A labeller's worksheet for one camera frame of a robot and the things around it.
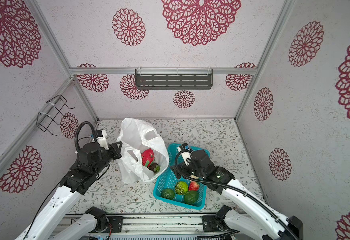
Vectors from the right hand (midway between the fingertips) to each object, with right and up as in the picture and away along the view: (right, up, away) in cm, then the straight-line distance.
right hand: (177, 161), depth 73 cm
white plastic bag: (-25, +12, +13) cm, 30 cm away
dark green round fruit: (+7, -19, +4) cm, 21 cm away
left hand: (-27, +8, 0) cm, 28 cm away
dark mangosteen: (-13, -6, +15) cm, 21 cm away
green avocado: (-5, -18, +5) cm, 19 cm away
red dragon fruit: (-18, 0, +15) cm, 23 cm away
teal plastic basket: (-7, -14, +15) cm, 21 cm away
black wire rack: (-65, +20, 0) cm, 68 cm away
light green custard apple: (+2, -15, +6) cm, 17 cm away
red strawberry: (+9, -15, +9) cm, 20 cm away
